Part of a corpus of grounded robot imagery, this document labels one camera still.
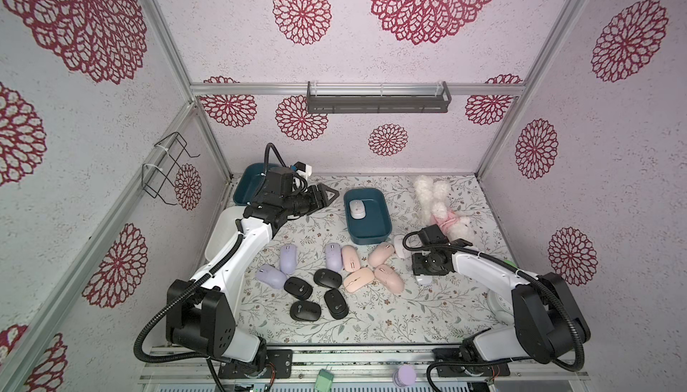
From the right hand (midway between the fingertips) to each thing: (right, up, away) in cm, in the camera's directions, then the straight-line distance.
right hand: (419, 263), depth 91 cm
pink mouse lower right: (-11, -4, -3) cm, 12 cm away
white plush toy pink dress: (+8, +23, +11) cm, 26 cm away
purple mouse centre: (-29, +1, +2) cm, 29 cm away
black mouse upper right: (-31, -4, -3) cm, 31 cm away
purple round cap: (-11, -21, -26) cm, 35 cm away
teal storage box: (-13, +11, +14) cm, 22 cm away
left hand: (-29, +22, -12) cm, 38 cm away
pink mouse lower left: (-21, -5, -3) cm, 22 cm away
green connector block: (-31, -26, -21) cm, 45 cm away
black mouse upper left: (-40, -7, -5) cm, 41 cm away
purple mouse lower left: (-50, -4, -1) cm, 50 cm away
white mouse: (-20, +18, +15) cm, 31 cm away
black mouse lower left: (-37, -12, -9) cm, 40 cm away
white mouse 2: (+1, -5, -3) cm, 6 cm away
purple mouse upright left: (-45, +2, +3) cm, 45 cm away
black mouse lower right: (-28, -11, -7) cm, 31 cm away
